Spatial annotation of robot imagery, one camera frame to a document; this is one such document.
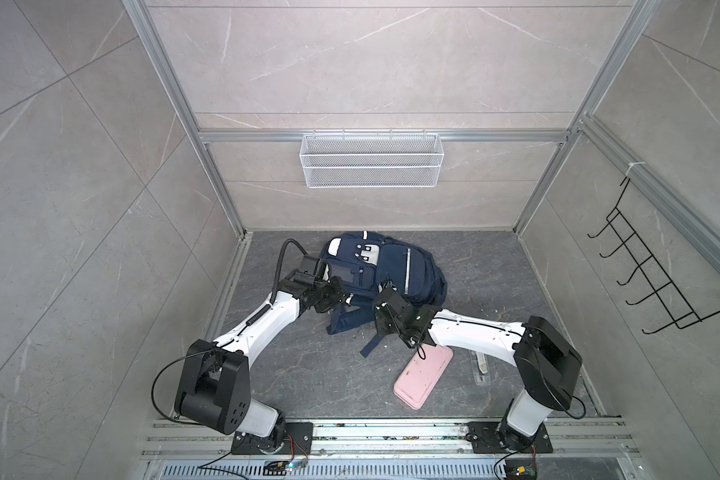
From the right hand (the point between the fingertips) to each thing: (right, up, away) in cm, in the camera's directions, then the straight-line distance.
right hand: (380, 315), depth 88 cm
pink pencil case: (+11, -16, -7) cm, 20 cm away
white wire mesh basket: (-2, +51, +12) cm, 52 cm away
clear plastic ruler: (+28, -15, -5) cm, 33 cm away
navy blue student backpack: (-4, +15, +12) cm, 20 cm away
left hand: (-9, +9, -3) cm, 13 cm away
